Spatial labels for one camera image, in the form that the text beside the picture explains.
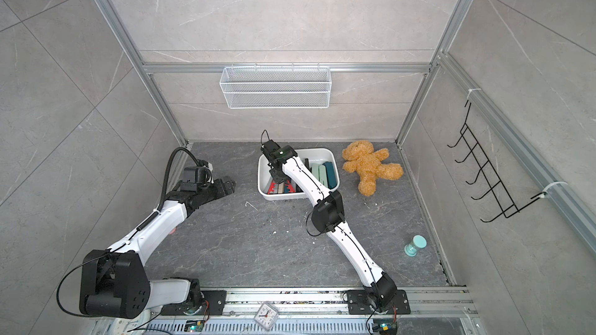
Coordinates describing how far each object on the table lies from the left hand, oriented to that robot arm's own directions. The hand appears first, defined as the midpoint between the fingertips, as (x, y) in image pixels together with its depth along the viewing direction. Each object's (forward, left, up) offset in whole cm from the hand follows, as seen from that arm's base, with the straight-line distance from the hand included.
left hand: (227, 183), depth 88 cm
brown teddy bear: (+13, -58, -6) cm, 60 cm away
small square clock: (-42, -17, -11) cm, 47 cm away
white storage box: (+22, -37, -11) cm, 44 cm away
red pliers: (+3, -23, -10) cm, 25 cm away
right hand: (+9, -23, -8) cm, 26 cm away
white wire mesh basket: (+39, -18, +16) cm, 46 cm away
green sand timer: (-23, -68, -5) cm, 72 cm away
